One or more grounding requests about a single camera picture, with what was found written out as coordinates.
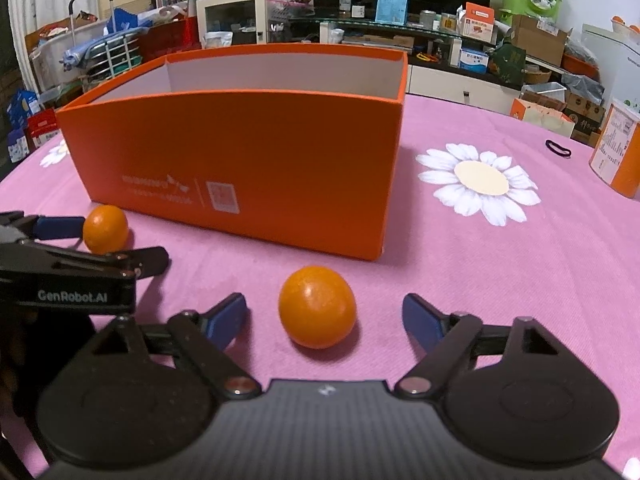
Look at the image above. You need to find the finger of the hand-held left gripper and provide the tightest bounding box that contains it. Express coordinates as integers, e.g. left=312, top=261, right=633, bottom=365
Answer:
left=0, top=211, right=87, bottom=242
left=20, top=242, right=171, bottom=280

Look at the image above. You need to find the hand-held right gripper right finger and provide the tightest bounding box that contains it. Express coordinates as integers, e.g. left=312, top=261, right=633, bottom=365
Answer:
left=395, top=293, right=563, bottom=400

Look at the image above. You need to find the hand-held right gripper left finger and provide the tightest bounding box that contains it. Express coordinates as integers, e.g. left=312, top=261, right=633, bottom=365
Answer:
left=90, top=292, right=262, bottom=401

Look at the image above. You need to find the small orange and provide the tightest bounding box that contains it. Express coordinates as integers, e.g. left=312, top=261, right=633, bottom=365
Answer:
left=278, top=266, right=358, bottom=350
left=82, top=204, right=130, bottom=255

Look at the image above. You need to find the orange cardboard box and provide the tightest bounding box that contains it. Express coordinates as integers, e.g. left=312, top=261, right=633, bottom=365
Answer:
left=54, top=42, right=411, bottom=262

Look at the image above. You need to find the pink floral tablecloth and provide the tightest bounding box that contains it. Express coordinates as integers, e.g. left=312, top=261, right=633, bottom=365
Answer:
left=0, top=92, right=640, bottom=480

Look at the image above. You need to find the red cardboard box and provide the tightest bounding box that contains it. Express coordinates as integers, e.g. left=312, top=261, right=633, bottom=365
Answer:
left=27, top=110, right=63, bottom=148

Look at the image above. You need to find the red plastic crate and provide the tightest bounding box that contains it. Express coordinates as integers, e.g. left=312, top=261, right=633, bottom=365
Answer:
left=137, top=17, right=201, bottom=63

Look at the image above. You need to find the white TV console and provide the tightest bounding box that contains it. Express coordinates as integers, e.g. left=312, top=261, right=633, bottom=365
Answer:
left=287, top=15, right=526, bottom=111

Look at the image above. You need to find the orange white paper bag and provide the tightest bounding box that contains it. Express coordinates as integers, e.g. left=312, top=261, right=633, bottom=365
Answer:
left=510, top=97, right=576, bottom=138

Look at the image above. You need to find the orange white canister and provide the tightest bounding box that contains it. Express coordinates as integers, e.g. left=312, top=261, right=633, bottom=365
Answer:
left=588, top=97, right=640, bottom=198

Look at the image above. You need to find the blue white carton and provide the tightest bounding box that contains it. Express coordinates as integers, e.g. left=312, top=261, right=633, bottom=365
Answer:
left=457, top=49, right=490, bottom=73

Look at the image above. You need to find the white glass-door cabinet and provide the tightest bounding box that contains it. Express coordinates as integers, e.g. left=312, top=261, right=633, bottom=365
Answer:
left=195, top=0, right=281, bottom=47

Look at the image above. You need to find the dark green gift box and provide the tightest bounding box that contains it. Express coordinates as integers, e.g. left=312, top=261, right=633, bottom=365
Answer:
left=490, top=42, right=528, bottom=86

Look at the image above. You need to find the orange white small carton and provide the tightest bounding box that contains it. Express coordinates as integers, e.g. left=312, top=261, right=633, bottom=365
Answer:
left=460, top=2, right=496, bottom=43

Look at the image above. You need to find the brown cardboard box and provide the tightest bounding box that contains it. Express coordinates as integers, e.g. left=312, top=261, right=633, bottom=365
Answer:
left=510, top=14, right=571, bottom=66

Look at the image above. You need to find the light blue carton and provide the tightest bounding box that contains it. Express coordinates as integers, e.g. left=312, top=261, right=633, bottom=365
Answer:
left=375, top=0, right=411, bottom=26

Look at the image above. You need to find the metal wire rack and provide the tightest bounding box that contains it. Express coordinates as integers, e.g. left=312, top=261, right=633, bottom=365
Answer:
left=87, top=30, right=143, bottom=78

